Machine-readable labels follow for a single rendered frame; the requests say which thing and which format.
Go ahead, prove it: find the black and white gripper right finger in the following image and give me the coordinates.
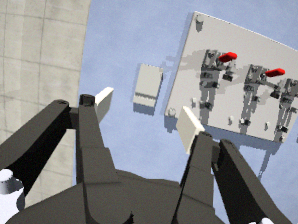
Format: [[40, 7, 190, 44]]
[[171, 106, 293, 224]]

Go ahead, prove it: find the grey fixture plate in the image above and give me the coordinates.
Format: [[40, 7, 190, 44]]
[[164, 11, 298, 144]]

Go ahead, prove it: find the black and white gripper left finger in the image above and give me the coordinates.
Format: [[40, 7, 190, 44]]
[[0, 87, 132, 224]]

